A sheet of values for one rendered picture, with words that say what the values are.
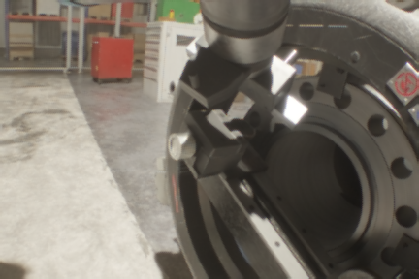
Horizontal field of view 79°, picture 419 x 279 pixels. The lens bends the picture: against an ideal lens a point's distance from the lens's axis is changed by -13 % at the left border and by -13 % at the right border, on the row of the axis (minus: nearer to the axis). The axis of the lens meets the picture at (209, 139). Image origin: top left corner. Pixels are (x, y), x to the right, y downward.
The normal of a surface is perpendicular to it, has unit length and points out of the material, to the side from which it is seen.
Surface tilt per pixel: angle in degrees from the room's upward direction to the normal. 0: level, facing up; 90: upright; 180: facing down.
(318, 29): 90
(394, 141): 90
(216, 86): 53
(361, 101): 90
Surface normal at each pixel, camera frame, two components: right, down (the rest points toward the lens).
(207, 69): -0.09, -0.35
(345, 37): -0.80, 0.10
